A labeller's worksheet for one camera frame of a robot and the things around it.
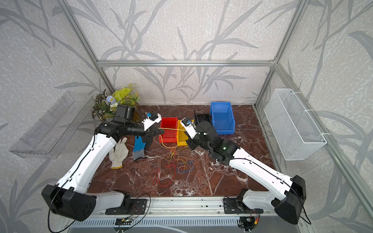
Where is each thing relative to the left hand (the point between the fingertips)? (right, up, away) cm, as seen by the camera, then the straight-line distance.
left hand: (161, 129), depth 71 cm
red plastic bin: (-1, -6, +30) cm, 30 cm away
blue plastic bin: (+38, +6, +42) cm, 57 cm away
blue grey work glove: (-19, -14, +21) cm, 31 cm away
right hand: (+13, 0, 0) cm, 13 cm away
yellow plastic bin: (+8, -7, +26) cm, 28 cm away
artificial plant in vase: (-39, +13, +19) cm, 45 cm away
